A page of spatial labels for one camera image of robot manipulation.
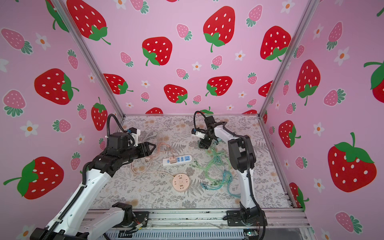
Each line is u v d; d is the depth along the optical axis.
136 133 0.68
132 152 0.62
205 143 0.91
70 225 0.39
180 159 0.93
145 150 0.66
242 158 0.58
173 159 0.89
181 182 0.84
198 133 0.92
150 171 0.91
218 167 0.90
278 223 0.73
